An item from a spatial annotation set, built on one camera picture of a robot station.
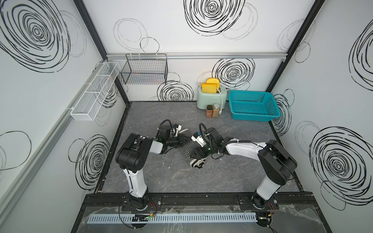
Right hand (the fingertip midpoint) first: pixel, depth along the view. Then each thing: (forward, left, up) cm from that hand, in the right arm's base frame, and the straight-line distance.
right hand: (193, 156), depth 84 cm
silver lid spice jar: (+35, -16, +1) cm, 38 cm away
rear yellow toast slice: (+53, -15, +14) cm, 57 cm away
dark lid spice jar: (+34, -11, +1) cm, 36 cm away
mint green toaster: (+43, -7, +4) cm, 44 cm away
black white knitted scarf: (+4, +3, +1) cm, 6 cm away
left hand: (+10, +2, 0) cm, 11 cm away
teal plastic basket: (+47, -48, -6) cm, 67 cm away
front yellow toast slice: (+45, -11, +14) cm, 49 cm away
